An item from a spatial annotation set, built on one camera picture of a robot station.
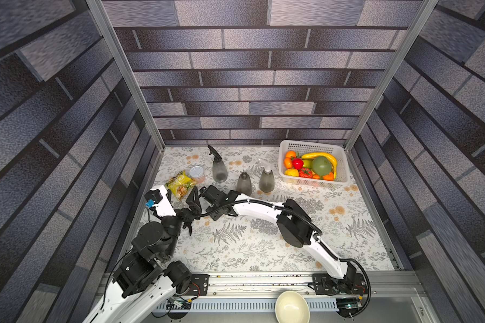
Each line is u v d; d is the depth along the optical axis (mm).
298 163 1004
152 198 481
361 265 750
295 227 568
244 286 758
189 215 548
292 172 1006
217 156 915
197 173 1004
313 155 1036
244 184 947
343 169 991
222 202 721
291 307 694
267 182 1004
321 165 955
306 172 1004
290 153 1099
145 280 444
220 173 1040
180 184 982
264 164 878
